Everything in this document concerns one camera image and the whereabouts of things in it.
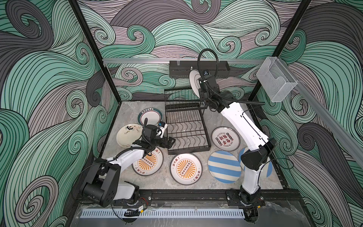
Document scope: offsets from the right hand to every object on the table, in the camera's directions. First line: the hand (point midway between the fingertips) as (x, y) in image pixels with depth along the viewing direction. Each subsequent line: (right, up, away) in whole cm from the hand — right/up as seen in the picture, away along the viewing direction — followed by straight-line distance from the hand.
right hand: (207, 88), depth 76 cm
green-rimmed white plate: (-36, -16, +35) cm, 53 cm away
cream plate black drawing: (-53, -29, +24) cm, 65 cm away
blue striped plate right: (+17, -35, -24) cm, 46 cm away
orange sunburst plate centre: (-11, -48, +8) cm, 50 cm away
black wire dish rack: (-10, -20, +28) cm, 36 cm away
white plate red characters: (+17, -32, +22) cm, 42 cm away
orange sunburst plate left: (-34, -46, +10) cm, 58 cm away
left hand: (-22, -29, +11) cm, 38 cm away
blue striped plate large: (+12, -47, +8) cm, 49 cm away
